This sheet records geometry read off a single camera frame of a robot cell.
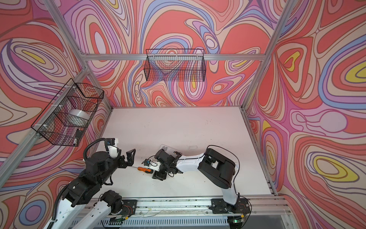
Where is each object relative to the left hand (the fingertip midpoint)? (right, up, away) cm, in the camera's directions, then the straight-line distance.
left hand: (129, 149), depth 70 cm
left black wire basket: (-35, +14, +4) cm, 38 cm away
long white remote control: (+21, -6, +22) cm, 31 cm away
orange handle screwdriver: (+6, -16, +14) cm, 22 cm away
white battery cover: (+34, -4, +25) cm, 42 cm away
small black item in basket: (-27, +7, +3) cm, 28 cm away
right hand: (+11, -18, +16) cm, 27 cm away
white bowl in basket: (-27, +18, +3) cm, 33 cm away
